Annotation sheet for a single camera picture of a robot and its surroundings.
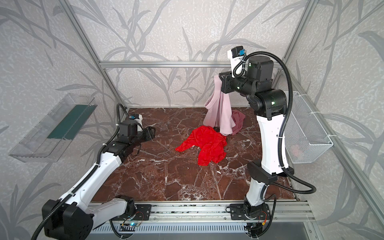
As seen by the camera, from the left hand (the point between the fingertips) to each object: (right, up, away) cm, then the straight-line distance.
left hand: (153, 124), depth 80 cm
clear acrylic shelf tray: (-41, -6, -16) cm, 44 cm away
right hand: (+34, +22, -22) cm, 46 cm away
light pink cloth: (+35, +7, -3) cm, 36 cm away
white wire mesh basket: (+68, -5, -20) cm, 72 cm away
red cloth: (+33, -13, +15) cm, 38 cm away
